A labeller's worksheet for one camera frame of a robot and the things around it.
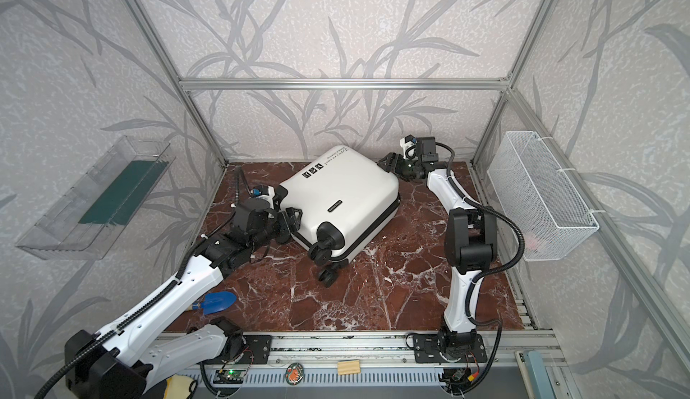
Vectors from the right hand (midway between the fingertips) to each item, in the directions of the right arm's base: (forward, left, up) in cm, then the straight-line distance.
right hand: (385, 158), depth 95 cm
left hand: (-23, +28, +3) cm, 36 cm away
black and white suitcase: (-20, +13, +1) cm, 23 cm away
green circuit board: (-62, +44, -20) cm, 79 cm away
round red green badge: (-62, +26, -18) cm, 69 cm away
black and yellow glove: (-64, +54, -15) cm, 85 cm away
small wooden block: (-60, +12, -18) cm, 64 cm away
